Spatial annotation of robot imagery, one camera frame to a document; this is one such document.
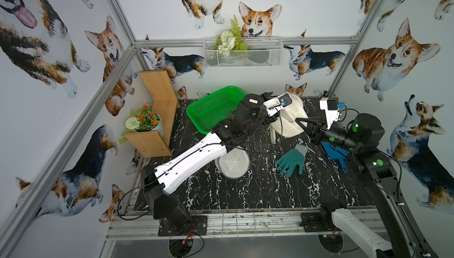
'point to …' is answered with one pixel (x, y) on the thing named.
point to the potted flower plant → (146, 120)
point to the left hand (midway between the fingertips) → (270, 90)
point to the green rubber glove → (292, 158)
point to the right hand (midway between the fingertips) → (302, 115)
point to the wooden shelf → (155, 143)
